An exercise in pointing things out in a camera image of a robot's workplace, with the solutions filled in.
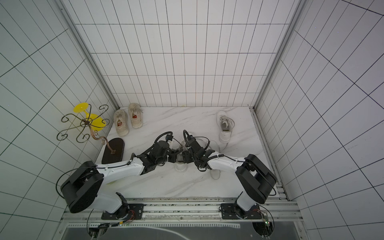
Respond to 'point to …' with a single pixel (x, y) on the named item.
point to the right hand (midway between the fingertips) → (188, 150)
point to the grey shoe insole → (215, 174)
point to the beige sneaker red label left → (121, 120)
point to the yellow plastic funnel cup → (97, 123)
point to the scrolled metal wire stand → (84, 135)
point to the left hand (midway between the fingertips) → (176, 154)
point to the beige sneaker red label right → (136, 115)
